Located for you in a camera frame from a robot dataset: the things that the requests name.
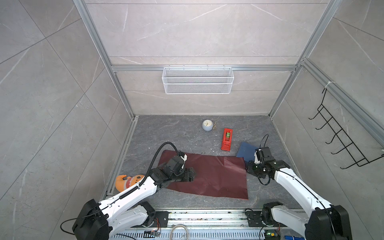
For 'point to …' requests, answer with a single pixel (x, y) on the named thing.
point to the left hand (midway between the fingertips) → (192, 171)
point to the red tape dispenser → (227, 139)
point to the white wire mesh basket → (198, 80)
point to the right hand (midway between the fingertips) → (247, 167)
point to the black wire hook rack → (359, 158)
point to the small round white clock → (207, 125)
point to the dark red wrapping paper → (215, 175)
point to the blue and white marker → (290, 237)
